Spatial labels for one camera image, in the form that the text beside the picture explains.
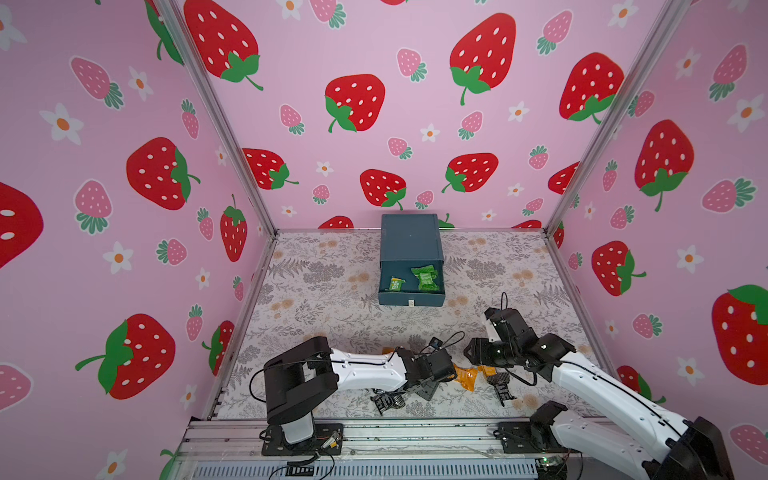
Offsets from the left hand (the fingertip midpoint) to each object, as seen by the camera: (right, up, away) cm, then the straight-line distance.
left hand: (427, 381), depth 84 cm
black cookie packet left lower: (-11, -3, -4) cm, 12 cm away
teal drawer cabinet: (-6, +40, +7) cm, 41 cm away
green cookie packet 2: (-9, +28, +1) cm, 29 cm away
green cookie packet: (0, +30, 0) cm, 30 cm away
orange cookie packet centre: (+11, +1, 0) cm, 11 cm away
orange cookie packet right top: (+18, +3, 0) cm, 18 cm away
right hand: (+13, +9, -2) cm, 17 cm away
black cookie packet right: (+20, 0, -1) cm, 20 cm away
